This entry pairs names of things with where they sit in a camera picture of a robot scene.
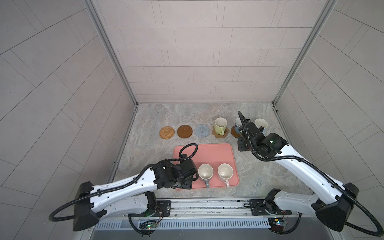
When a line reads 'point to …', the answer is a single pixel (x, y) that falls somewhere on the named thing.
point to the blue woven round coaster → (201, 130)
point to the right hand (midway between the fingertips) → (239, 143)
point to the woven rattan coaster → (167, 132)
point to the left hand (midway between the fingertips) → (191, 184)
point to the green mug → (220, 125)
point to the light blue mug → (260, 122)
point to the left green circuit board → (151, 225)
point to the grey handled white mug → (205, 171)
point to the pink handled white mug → (225, 172)
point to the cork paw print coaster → (227, 131)
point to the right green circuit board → (277, 224)
